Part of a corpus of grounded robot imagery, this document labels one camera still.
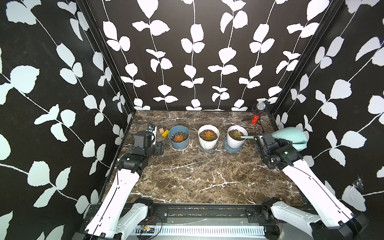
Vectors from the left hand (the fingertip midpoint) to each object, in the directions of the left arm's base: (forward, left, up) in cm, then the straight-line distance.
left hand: (155, 139), depth 76 cm
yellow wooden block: (+19, -1, -20) cm, 28 cm away
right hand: (-9, -65, +8) cm, 66 cm away
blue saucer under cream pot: (+5, -33, -22) cm, 40 cm away
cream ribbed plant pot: (+5, -30, -16) cm, 34 cm away
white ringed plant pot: (+9, -48, -13) cm, 51 cm away
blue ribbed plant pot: (+16, -11, -14) cm, 24 cm away
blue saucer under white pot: (+4, -47, -23) cm, 52 cm away
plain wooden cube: (+22, +3, -21) cm, 31 cm away
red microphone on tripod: (+21, -62, -1) cm, 65 cm away
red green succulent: (+11, -30, -14) cm, 35 cm away
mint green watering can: (-5, -71, +6) cm, 71 cm away
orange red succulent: (+9, -11, -13) cm, 19 cm away
